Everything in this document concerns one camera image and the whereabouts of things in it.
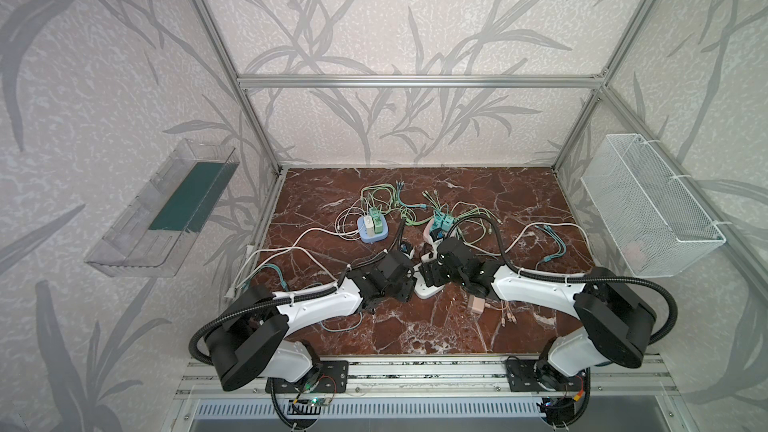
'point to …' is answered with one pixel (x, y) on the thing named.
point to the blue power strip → (363, 230)
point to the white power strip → (422, 290)
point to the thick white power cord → (288, 254)
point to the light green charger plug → (377, 220)
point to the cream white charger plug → (369, 224)
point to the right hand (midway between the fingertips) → (429, 255)
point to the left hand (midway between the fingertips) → (412, 272)
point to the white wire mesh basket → (660, 227)
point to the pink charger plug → (477, 304)
